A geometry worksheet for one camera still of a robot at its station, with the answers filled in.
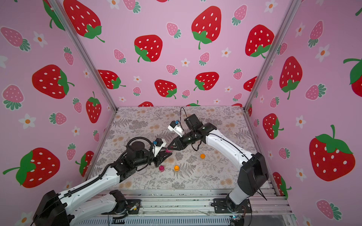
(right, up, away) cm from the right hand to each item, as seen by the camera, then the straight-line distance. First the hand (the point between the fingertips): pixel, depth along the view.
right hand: (173, 148), depth 74 cm
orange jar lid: (+18, -9, +19) cm, 28 cm away
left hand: (-2, -1, +1) cm, 2 cm away
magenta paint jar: (-3, -1, -1) cm, 3 cm away
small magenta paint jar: (-9, -15, +13) cm, 22 cm away
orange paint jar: (+1, -15, +13) cm, 20 cm away
